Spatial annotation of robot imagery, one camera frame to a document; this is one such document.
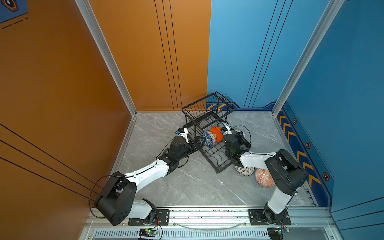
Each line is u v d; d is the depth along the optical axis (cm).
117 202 42
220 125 103
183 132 77
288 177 48
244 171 88
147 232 71
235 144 72
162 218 74
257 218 72
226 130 83
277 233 70
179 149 65
